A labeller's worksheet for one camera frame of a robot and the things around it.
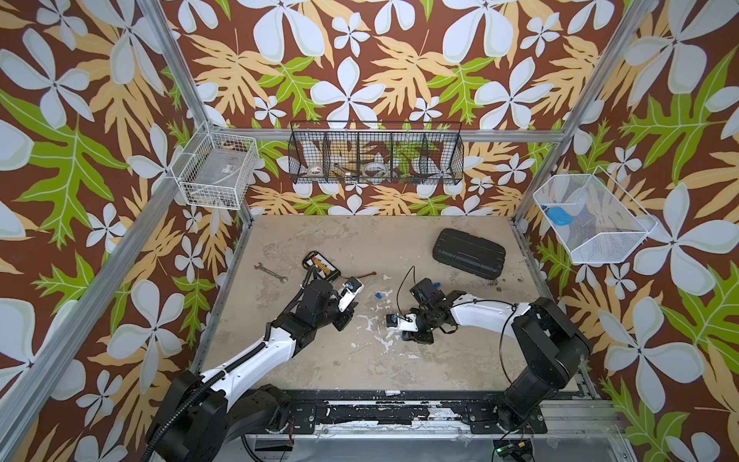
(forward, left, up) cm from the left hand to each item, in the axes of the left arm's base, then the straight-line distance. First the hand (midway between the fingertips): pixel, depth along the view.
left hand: (354, 296), depth 84 cm
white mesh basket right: (+12, -70, +19) cm, 73 cm away
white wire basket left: (+32, +43, +22) cm, 58 cm away
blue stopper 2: (+11, -29, -11) cm, 33 cm away
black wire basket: (+46, -6, +19) cm, 50 cm away
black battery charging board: (+18, +12, -11) cm, 25 cm away
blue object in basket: (+20, -62, +15) cm, 66 cm away
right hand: (-5, -16, -12) cm, 21 cm away
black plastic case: (+21, -41, -6) cm, 46 cm away
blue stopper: (+7, -8, -12) cm, 16 cm away
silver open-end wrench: (+13, +27, -11) cm, 32 cm away
